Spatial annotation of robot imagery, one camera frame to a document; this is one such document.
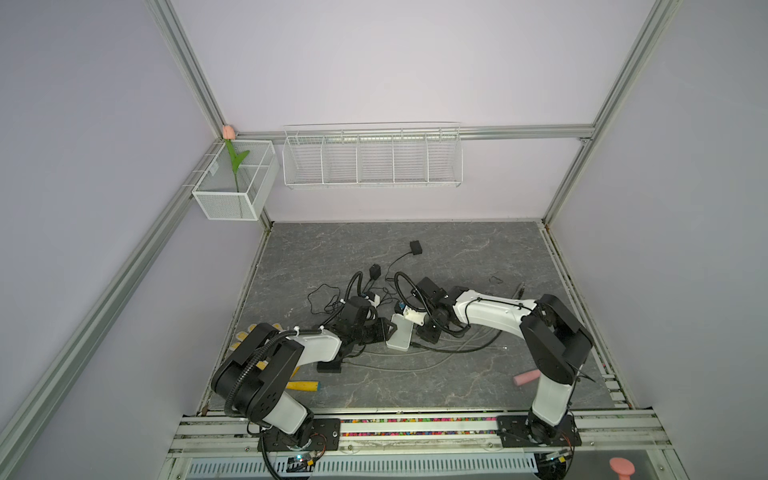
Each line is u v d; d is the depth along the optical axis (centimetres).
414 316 82
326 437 74
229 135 89
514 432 74
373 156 102
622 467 60
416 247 112
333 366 84
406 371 85
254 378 45
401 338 89
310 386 81
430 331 80
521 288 101
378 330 81
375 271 102
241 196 77
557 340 48
